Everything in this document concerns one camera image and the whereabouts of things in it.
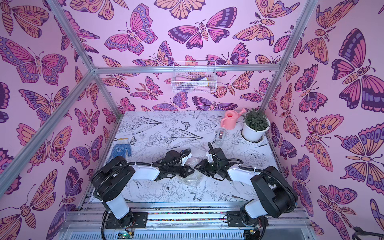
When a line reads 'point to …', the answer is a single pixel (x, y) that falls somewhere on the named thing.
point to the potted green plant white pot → (255, 123)
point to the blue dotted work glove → (120, 149)
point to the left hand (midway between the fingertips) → (195, 171)
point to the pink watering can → (229, 121)
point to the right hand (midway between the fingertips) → (196, 167)
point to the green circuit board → (124, 235)
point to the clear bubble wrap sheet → (195, 182)
